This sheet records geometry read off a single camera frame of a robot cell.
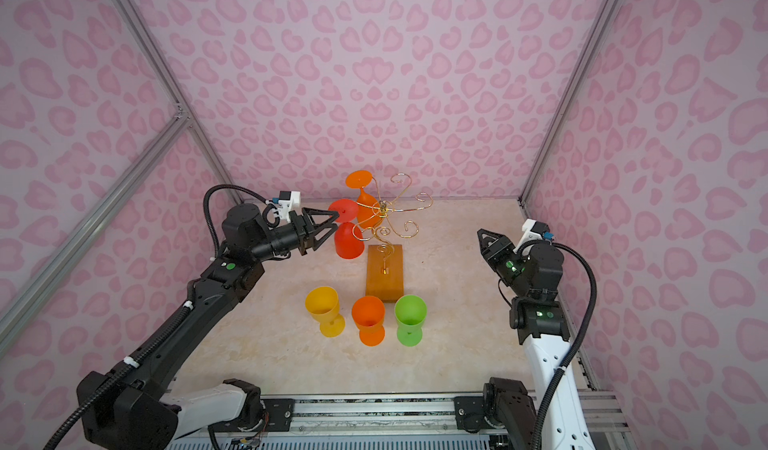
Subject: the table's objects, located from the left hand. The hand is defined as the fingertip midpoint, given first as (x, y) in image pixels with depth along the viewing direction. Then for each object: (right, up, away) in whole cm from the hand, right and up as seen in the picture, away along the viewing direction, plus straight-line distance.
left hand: (338, 216), depth 66 cm
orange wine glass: (+6, +2, +10) cm, 12 cm away
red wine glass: (0, -6, +14) cm, 15 cm away
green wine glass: (+17, -26, +15) cm, 34 cm away
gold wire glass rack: (+9, -1, +12) cm, 15 cm away
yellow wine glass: (-7, -24, +17) cm, 31 cm away
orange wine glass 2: (+6, -25, +12) cm, 28 cm away
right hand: (+32, -4, +4) cm, 33 cm away
